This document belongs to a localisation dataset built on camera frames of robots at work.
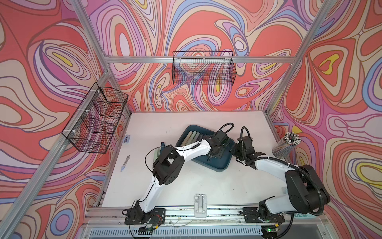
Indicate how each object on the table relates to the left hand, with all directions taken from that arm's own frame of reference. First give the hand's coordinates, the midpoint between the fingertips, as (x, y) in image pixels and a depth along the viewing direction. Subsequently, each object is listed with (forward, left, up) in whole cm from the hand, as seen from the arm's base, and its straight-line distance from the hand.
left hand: (220, 153), depth 92 cm
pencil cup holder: (0, -36, +8) cm, 37 cm away
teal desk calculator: (-33, -38, -3) cm, 50 cm away
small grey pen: (-4, +61, -4) cm, 61 cm away
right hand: (+1, -7, 0) cm, 7 cm away
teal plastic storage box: (-9, +3, +2) cm, 9 cm away
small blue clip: (+12, +63, -2) cm, 65 cm away
